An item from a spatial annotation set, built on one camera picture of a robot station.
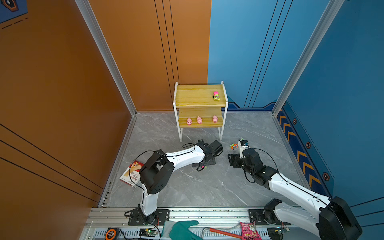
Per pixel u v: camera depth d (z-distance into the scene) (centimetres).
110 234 67
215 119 92
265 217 67
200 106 79
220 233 70
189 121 91
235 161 74
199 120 92
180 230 69
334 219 40
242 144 74
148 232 71
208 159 64
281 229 70
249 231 68
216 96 80
